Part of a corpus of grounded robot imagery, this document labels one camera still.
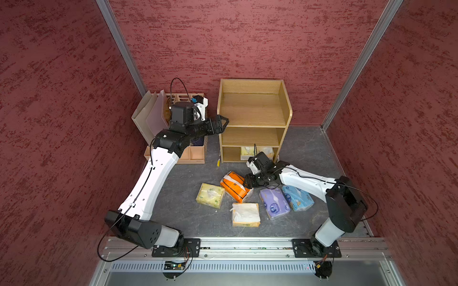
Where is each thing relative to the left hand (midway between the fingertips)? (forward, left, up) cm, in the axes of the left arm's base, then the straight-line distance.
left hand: (219, 125), depth 70 cm
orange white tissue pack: (-12, -6, -29) cm, 32 cm away
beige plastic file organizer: (+10, +17, -34) cm, 40 cm away
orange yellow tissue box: (-26, -12, -30) cm, 41 cm away
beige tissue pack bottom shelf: (+8, -25, -29) cm, 39 cm away
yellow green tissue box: (-16, +5, -31) cm, 35 cm away
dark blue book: (+15, +15, -29) cm, 36 cm away
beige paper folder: (+17, +39, -7) cm, 43 cm away
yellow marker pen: (+5, +3, -36) cm, 36 cm away
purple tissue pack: (-20, -26, -31) cm, 45 cm away
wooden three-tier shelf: (+15, -18, -6) cm, 24 cm away
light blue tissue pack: (-18, -38, -32) cm, 53 cm away
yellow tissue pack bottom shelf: (+8, -13, -29) cm, 33 cm away
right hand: (-12, -13, -31) cm, 36 cm away
